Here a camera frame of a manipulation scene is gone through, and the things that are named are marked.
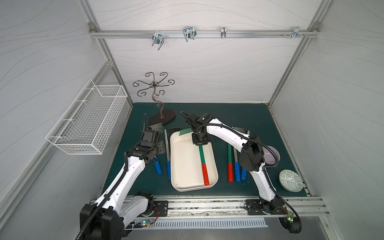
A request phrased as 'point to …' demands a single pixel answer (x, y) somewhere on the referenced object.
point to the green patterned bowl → (291, 180)
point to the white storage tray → (186, 165)
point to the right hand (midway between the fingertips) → (198, 142)
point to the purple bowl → (268, 156)
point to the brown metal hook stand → (165, 115)
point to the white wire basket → (85, 127)
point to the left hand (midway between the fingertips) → (157, 147)
